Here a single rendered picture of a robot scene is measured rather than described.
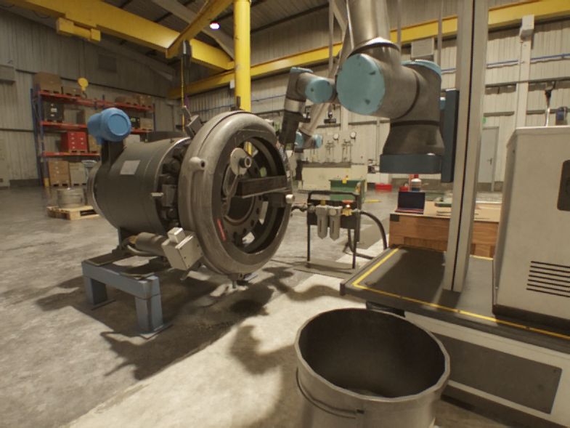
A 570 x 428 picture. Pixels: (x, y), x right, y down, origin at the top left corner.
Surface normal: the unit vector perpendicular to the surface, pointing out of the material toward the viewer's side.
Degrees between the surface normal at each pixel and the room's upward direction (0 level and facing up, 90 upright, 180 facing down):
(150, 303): 90
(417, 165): 90
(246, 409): 0
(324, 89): 115
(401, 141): 70
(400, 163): 90
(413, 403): 90
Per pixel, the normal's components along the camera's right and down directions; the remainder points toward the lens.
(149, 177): -0.46, -0.17
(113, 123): 0.88, 0.07
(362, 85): -0.87, 0.16
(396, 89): 0.47, 0.40
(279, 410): 0.00, -0.99
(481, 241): -0.48, 0.14
